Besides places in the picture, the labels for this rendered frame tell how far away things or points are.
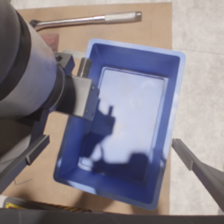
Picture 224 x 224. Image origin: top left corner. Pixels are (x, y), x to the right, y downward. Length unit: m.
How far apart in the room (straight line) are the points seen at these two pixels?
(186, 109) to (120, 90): 0.73
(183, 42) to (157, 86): 0.86
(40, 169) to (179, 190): 0.80
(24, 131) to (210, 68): 1.18
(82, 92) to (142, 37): 0.52
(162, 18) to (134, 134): 0.49
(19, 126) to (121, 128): 0.28
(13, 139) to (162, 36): 0.62
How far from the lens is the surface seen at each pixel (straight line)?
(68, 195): 0.65
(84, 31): 0.73
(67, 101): 0.20
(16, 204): 0.95
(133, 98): 0.43
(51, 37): 0.75
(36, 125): 0.18
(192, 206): 1.18
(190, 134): 1.10
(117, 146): 0.42
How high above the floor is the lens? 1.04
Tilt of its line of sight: 79 degrees down
